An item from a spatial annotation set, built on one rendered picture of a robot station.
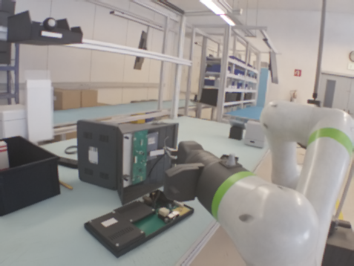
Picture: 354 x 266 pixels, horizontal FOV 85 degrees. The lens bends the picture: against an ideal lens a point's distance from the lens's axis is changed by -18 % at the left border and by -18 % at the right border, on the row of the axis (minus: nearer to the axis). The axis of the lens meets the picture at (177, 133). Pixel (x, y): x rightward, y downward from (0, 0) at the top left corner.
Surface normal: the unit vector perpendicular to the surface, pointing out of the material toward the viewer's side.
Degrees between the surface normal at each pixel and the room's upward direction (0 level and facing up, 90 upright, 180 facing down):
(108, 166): 90
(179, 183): 90
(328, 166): 32
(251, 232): 71
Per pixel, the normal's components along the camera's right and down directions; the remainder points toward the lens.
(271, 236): -0.47, -0.28
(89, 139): -0.26, 0.20
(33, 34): 0.85, 0.24
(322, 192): -0.02, -0.71
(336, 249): -0.47, 0.16
